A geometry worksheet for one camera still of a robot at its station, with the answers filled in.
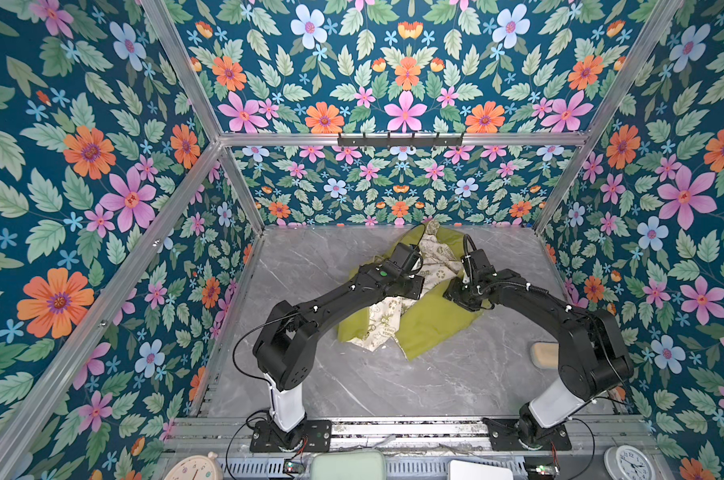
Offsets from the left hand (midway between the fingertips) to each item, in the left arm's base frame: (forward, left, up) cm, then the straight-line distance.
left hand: (424, 280), depth 84 cm
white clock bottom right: (-45, -41, -12) cm, 62 cm away
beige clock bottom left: (-39, +58, -13) cm, 71 cm away
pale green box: (-41, +23, -13) cm, 49 cm away
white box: (-44, -4, -10) cm, 45 cm away
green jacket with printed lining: (-7, +2, -14) cm, 16 cm away
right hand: (0, -8, -9) cm, 12 cm away
